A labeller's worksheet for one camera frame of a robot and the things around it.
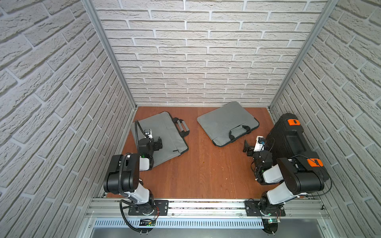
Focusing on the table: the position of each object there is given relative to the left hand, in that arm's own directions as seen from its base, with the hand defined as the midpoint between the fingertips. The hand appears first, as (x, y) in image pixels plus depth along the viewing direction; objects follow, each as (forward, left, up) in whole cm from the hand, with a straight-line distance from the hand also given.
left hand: (153, 135), depth 94 cm
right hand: (-6, -65, +3) cm, 65 cm away
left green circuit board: (-46, -4, -8) cm, 47 cm away
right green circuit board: (-46, -66, -5) cm, 81 cm away
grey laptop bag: (+7, -11, -5) cm, 14 cm away
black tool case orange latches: (-13, -75, +16) cm, 78 cm away
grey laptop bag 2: (+12, -52, -2) cm, 53 cm away
